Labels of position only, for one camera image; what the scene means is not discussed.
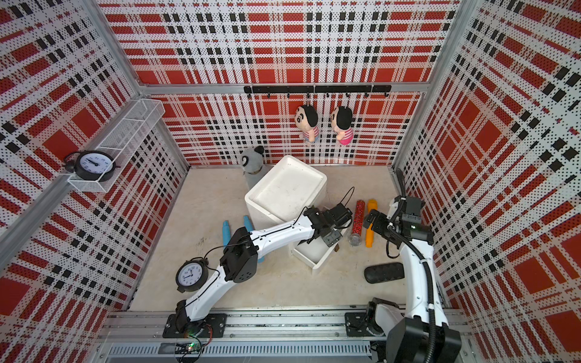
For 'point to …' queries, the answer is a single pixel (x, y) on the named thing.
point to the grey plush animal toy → (252, 162)
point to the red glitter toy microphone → (356, 235)
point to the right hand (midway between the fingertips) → (378, 224)
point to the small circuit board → (187, 348)
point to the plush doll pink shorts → (341, 122)
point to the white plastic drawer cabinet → (288, 190)
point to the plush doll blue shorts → (306, 119)
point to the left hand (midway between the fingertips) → (330, 227)
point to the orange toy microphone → (372, 205)
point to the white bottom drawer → (313, 253)
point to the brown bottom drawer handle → (337, 247)
